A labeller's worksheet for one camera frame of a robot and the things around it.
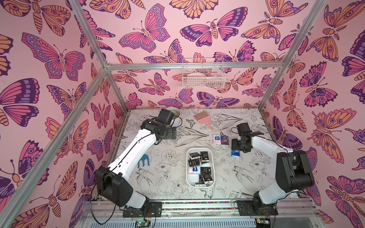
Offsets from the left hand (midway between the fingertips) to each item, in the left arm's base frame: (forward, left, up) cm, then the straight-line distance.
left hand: (168, 132), depth 81 cm
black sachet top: (-8, -22, -15) cm, 28 cm away
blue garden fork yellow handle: (-7, +17, -19) cm, 27 cm away
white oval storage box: (-21, -16, -20) cm, 33 cm away
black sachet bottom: (-21, -22, -15) cm, 34 cm away
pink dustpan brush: (+28, -24, -19) cm, 41 cm away
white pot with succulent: (+25, -2, -9) cm, 27 cm away
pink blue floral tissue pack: (+7, -32, -18) cm, 37 cm away
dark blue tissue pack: (+6, -37, -17) cm, 41 cm away
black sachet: (-7, -16, -16) cm, 23 cm away
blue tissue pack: (-4, -42, -18) cm, 46 cm away
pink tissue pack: (-15, -15, -17) cm, 28 cm away
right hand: (0, -43, -16) cm, 45 cm away
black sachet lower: (-15, -22, -18) cm, 32 cm away
